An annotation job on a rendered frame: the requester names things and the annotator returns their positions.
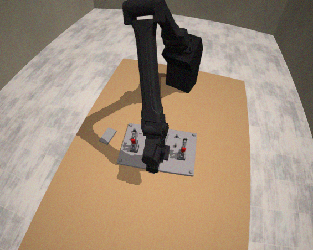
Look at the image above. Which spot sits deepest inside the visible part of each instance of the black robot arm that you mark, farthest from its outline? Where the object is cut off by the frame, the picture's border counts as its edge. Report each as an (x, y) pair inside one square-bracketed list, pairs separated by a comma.
[(153, 122)]

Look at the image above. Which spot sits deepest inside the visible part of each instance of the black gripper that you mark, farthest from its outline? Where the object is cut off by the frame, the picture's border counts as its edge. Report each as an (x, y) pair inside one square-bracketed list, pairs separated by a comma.
[(167, 150)]

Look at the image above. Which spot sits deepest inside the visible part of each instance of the grey toggle clamp with red handle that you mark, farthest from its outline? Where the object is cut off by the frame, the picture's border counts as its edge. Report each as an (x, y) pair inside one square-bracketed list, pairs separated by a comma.
[(182, 152)]

